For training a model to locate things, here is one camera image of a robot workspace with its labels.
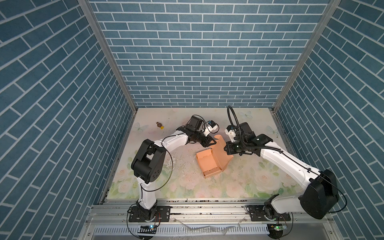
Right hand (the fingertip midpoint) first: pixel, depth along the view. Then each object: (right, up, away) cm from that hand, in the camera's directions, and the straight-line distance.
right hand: (223, 146), depth 82 cm
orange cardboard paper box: (-4, -11, +10) cm, 15 cm away
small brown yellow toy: (-43, +11, +27) cm, 52 cm away
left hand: (-4, +2, +7) cm, 9 cm away
